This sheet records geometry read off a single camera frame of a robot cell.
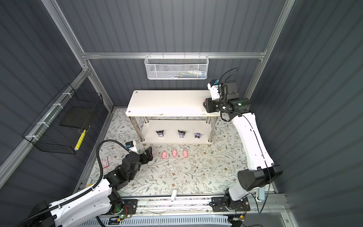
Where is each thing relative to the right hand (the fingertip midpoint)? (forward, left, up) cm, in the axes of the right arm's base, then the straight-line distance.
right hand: (208, 103), depth 72 cm
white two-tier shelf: (+2, +19, -2) cm, 19 cm away
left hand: (-14, +36, -22) cm, 45 cm away
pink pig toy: (-12, +27, -34) cm, 45 cm away
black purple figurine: (-1, +29, -25) cm, 38 cm away
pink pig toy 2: (-11, +20, -34) cm, 41 cm away
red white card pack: (-17, +64, -34) cm, 75 cm away
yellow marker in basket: (-18, +64, -7) cm, 67 cm away
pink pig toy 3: (-11, +13, -34) cm, 38 cm away
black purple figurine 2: (-2, +15, -24) cm, 29 cm away
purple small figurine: (-2, +5, -26) cm, 27 cm away
